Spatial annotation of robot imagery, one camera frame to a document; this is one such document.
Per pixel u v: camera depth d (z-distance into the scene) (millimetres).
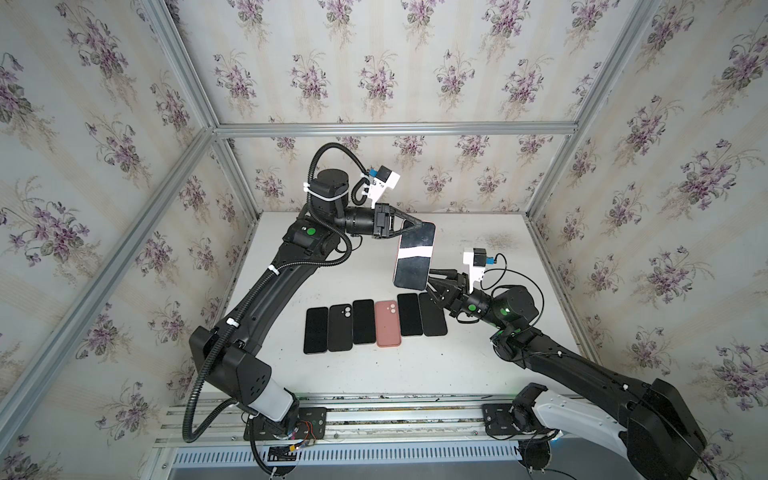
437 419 749
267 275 458
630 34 748
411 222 593
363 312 933
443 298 604
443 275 649
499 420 731
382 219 546
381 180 581
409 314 897
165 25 713
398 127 985
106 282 556
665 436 398
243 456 727
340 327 901
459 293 593
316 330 925
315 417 745
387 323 910
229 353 397
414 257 599
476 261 583
